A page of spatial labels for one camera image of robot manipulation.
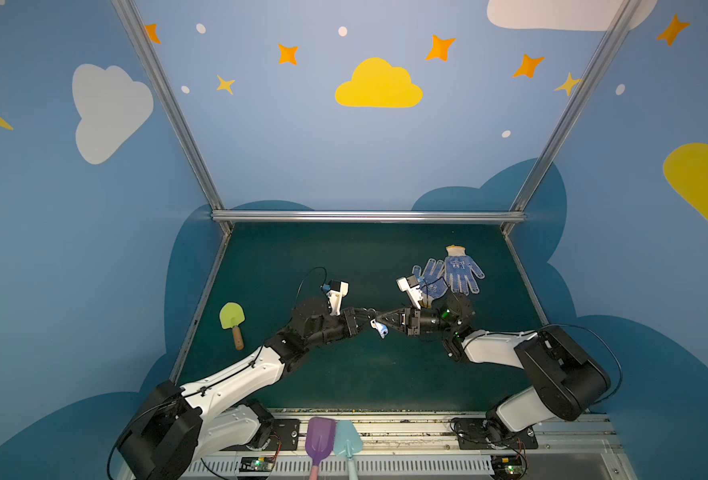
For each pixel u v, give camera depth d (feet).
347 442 2.36
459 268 3.60
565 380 1.49
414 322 2.27
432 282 2.38
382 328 2.40
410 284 2.40
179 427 1.30
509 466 2.35
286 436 2.42
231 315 3.14
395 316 2.47
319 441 2.40
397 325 2.37
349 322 2.23
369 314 2.46
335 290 2.39
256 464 2.32
